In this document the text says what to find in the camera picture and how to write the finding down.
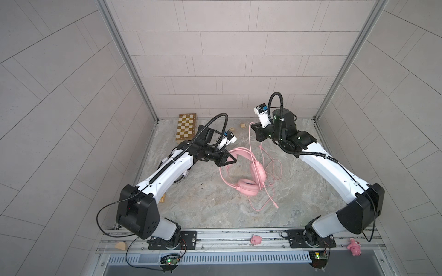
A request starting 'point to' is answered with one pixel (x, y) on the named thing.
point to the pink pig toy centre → (255, 240)
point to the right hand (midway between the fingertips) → (251, 125)
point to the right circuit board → (319, 259)
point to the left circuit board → (171, 260)
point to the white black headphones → (184, 175)
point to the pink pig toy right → (355, 247)
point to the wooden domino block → (163, 198)
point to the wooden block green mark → (232, 129)
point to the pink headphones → (248, 187)
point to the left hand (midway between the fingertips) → (238, 158)
